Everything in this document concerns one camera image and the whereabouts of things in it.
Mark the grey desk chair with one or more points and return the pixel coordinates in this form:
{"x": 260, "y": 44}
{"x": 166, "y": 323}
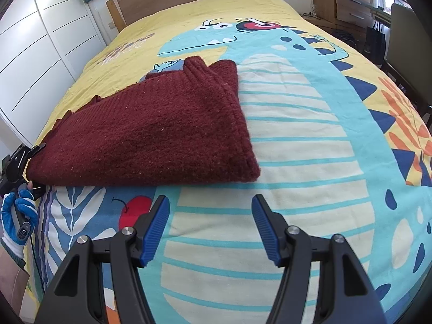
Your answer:
{"x": 405, "y": 33}

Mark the wooden drawer cabinet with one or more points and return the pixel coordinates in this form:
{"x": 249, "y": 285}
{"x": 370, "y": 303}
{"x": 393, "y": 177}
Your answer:
{"x": 351, "y": 6}

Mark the person's left forearm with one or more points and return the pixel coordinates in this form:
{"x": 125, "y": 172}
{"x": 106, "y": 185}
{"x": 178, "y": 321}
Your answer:
{"x": 13, "y": 276}

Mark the white wardrobe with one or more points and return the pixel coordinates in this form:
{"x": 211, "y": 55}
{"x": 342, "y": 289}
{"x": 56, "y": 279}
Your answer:
{"x": 44, "y": 23}

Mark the black paper bag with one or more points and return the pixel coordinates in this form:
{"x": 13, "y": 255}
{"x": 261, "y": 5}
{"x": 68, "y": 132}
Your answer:
{"x": 375, "y": 44}

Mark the yellow dinosaur printed blanket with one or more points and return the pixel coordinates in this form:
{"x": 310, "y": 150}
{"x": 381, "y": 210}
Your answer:
{"x": 287, "y": 141}

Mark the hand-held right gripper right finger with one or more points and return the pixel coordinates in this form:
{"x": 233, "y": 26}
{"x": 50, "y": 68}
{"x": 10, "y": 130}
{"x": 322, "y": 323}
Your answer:
{"x": 266, "y": 233}

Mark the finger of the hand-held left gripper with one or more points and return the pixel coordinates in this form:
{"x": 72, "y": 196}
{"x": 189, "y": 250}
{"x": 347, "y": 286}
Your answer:
{"x": 23, "y": 157}
{"x": 39, "y": 190}

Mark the white wall outlet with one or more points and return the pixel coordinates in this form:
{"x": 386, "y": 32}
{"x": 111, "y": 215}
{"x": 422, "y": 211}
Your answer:
{"x": 111, "y": 25}

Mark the person's left hand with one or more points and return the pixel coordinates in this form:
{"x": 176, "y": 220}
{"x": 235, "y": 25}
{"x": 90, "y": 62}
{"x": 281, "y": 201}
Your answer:
{"x": 23, "y": 206}

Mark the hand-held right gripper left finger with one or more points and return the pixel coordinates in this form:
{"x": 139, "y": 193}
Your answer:
{"x": 155, "y": 233}

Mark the dark red knitted sweater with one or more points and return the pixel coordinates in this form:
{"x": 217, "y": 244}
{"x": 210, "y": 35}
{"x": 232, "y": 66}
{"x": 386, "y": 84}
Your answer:
{"x": 152, "y": 141}

